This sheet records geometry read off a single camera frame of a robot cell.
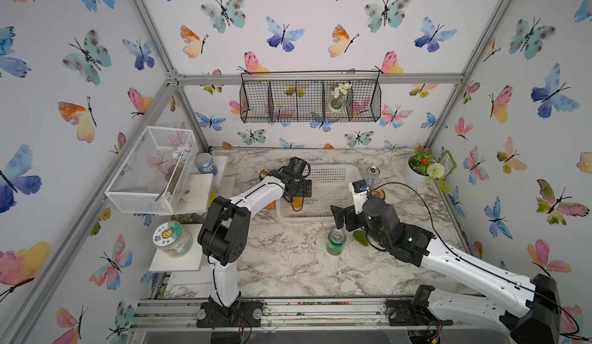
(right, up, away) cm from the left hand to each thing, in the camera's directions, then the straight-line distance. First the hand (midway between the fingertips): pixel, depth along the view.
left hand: (301, 186), depth 95 cm
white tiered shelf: (-33, -23, -27) cm, 48 cm away
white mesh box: (-45, +6, -21) cm, 50 cm away
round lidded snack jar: (-35, -13, -30) cm, 48 cm away
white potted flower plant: (+50, +7, 0) cm, 50 cm away
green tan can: (+31, -2, -4) cm, 31 cm away
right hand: (+15, -3, -21) cm, 26 cm away
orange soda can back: (-7, -3, -33) cm, 34 cm away
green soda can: (+12, -18, -16) cm, 27 cm away
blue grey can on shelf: (-35, +9, -11) cm, 37 cm away
